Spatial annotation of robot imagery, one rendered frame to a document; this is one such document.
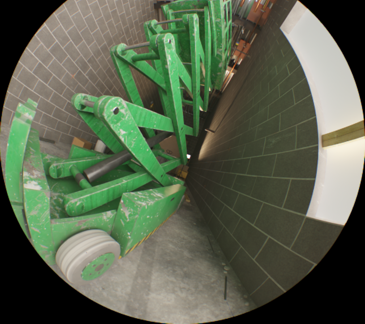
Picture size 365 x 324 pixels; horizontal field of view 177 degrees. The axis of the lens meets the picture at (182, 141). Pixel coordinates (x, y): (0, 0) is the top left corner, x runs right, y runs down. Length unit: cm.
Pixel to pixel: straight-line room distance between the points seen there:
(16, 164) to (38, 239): 22
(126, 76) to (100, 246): 103
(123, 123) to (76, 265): 54
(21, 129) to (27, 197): 18
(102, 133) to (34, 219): 76
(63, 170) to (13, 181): 46
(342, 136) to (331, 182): 28
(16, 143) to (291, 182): 124
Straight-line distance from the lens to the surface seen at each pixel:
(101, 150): 328
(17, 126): 43
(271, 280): 91
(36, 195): 37
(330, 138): 93
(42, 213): 41
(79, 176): 75
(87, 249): 45
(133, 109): 57
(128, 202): 54
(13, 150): 45
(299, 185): 85
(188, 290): 84
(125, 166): 144
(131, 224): 56
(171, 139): 832
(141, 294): 73
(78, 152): 103
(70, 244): 48
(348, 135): 90
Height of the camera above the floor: 66
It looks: 11 degrees up
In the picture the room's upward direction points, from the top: 23 degrees clockwise
